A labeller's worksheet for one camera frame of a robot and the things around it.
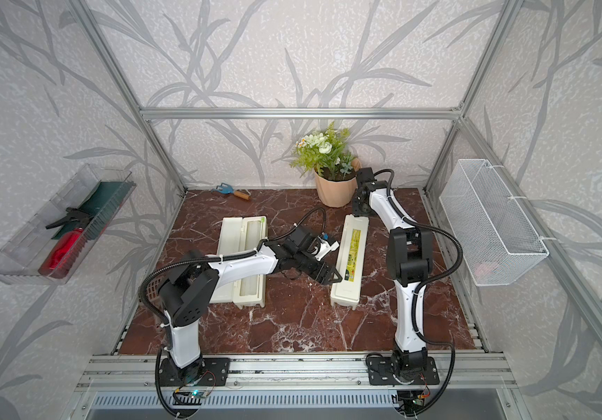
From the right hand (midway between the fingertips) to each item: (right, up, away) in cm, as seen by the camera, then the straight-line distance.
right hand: (363, 208), depth 102 cm
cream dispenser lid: (-50, -12, -8) cm, 52 cm away
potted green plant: (-11, +17, +3) cm, 20 cm away
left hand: (-12, -22, -18) cm, 31 cm away
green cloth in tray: (-74, +1, -34) cm, 82 cm away
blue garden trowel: (-60, +9, +19) cm, 64 cm away
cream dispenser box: (-7, -19, -15) cm, 25 cm away
